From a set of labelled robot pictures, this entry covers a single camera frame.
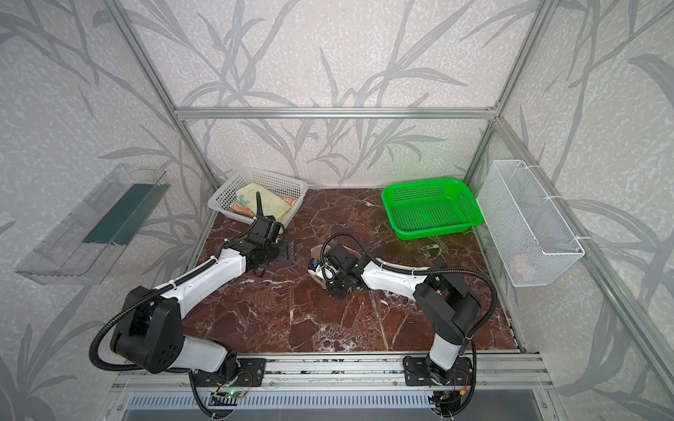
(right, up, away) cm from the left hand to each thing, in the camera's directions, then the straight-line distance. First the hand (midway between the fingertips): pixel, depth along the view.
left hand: (285, 241), depth 90 cm
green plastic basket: (+56, +12, +23) cm, 62 cm away
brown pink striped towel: (+9, -5, +7) cm, 13 cm away
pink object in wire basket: (+71, -5, -17) cm, 73 cm away
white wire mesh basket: (+66, +3, -29) cm, 72 cm away
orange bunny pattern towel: (-27, +13, +22) cm, 37 cm away
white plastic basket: (-31, +16, +19) cm, 40 cm away
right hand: (+16, -12, -1) cm, 20 cm away
